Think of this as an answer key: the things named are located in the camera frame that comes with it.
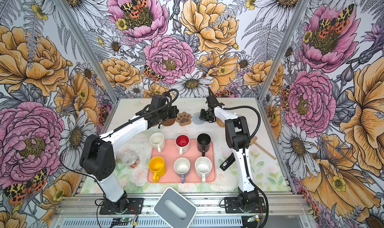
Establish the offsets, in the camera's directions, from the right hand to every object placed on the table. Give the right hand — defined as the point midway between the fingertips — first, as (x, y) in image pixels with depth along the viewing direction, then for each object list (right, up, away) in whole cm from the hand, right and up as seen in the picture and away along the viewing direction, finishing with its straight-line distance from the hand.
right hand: (201, 121), depth 107 cm
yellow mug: (-26, -24, -21) cm, 41 cm away
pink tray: (-19, -19, -15) cm, 31 cm away
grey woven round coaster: (-3, +1, +2) cm, 4 cm away
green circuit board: (-39, -45, -36) cm, 69 cm away
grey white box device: (-14, -41, -34) cm, 55 cm away
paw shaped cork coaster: (-12, +1, +1) cm, 12 cm away
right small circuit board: (+23, -44, -35) cm, 61 cm away
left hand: (-14, +5, -18) cm, 23 cm away
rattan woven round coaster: (+13, -1, 0) cm, 14 cm away
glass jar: (-42, -22, -16) cm, 50 cm away
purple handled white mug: (-11, -24, -21) cm, 34 cm away
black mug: (+1, -13, -13) cm, 18 cm away
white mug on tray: (+1, -24, -20) cm, 32 cm away
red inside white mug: (-12, -13, -13) cm, 22 cm away
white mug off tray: (-27, -11, -14) cm, 32 cm away
